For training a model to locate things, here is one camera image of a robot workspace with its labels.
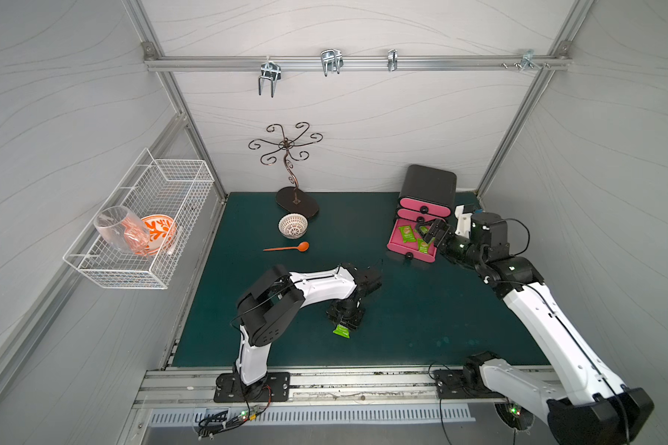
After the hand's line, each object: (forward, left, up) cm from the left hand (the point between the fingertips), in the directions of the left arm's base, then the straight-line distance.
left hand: (346, 328), depth 84 cm
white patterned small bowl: (+39, +22, +2) cm, 44 cm away
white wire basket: (+29, +50, +31) cm, 66 cm away
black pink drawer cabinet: (+43, -29, +16) cm, 55 cm away
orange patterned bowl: (+11, +46, +33) cm, 58 cm away
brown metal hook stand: (+51, +23, +3) cm, 56 cm away
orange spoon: (+30, +17, 0) cm, 34 cm away
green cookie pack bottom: (-1, +2, +2) cm, 2 cm away
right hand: (+17, -21, +27) cm, 38 cm away
